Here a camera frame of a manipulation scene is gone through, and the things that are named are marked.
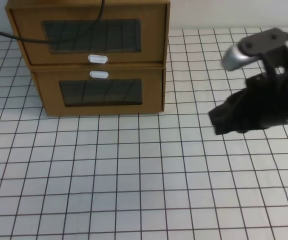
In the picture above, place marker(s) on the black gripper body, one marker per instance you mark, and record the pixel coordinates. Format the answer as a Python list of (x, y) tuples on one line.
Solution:
[(262, 104)]

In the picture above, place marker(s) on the brown shoebox drawer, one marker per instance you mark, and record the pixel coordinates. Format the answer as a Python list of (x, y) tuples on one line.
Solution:
[(125, 34), (126, 91)]

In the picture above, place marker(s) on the brown shoebox outer shell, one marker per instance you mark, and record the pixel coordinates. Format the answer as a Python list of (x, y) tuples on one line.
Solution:
[(101, 5)]

